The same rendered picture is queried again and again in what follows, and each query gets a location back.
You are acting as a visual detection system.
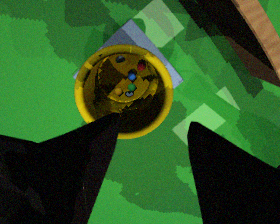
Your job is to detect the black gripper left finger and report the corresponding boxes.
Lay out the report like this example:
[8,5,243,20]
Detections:
[0,112,120,224]

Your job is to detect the yellow cup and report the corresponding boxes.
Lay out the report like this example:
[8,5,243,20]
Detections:
[73,44,175,140]

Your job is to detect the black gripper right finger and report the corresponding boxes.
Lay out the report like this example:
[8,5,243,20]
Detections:
[187,121,280,224]

